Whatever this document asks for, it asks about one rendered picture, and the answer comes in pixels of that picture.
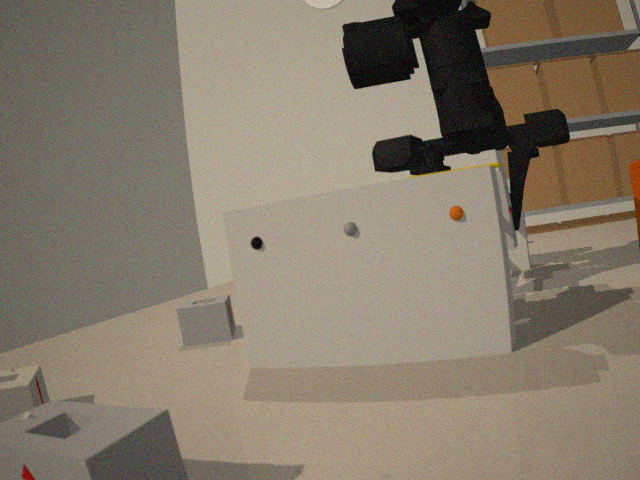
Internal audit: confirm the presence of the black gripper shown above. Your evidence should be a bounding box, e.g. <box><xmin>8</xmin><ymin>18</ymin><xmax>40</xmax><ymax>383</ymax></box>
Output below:
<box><xmin>372</xmin><ymin>63</ymin><xmax>570</xmax><ymax>231</ymax></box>

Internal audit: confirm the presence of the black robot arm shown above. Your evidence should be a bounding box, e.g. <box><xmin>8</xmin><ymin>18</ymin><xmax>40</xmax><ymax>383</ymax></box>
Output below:
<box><xmin>342</xmin><ymin>0</ymin><xmax>491</xmax><ymax>89</ymax></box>

